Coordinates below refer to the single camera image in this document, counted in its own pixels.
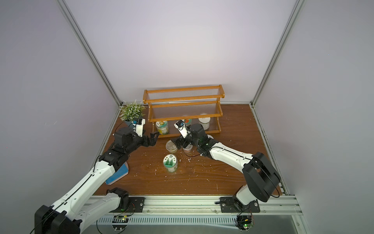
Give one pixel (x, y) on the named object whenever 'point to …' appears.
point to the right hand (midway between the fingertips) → (177, 131)
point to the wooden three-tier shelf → (194, 106)
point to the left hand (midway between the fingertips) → (153, 130)
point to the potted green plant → (130, 111)
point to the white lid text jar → (204, 121)
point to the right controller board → (244, 222)
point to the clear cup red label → (188, 148)
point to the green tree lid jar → (170, 163)
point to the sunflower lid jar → (162, 127)
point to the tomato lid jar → (188, 122)
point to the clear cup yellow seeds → (170, 146)
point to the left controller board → (120, 222)
